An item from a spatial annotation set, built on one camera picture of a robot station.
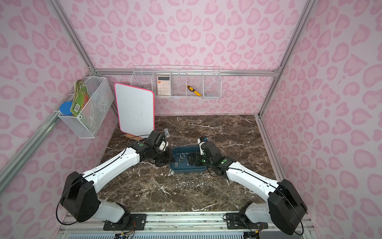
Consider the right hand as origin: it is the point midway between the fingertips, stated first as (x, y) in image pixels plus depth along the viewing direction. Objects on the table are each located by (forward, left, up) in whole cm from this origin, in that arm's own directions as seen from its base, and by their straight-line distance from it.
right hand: (192, 156), depth 82 cm
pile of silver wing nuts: (+5, +8, -13) cm, 16 cm away
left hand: (-1, +9, 0) cm, 9 cm away
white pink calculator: (+41, +19, +17) cm, 49 cm away
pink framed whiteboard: (+50, +51, -13) cm, 72 cm away
